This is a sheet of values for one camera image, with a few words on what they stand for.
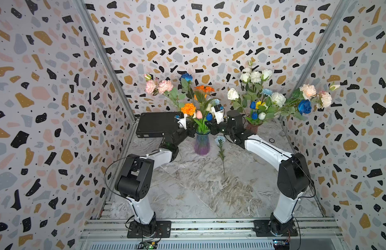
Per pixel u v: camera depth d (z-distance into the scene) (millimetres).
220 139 1059
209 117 799
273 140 1097
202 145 943
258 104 880
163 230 733
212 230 756
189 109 762
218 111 746
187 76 817
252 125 923
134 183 479
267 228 733
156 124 1158
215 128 763
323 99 661
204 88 744
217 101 846
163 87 696
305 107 657
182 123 773
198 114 799
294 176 484
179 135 762
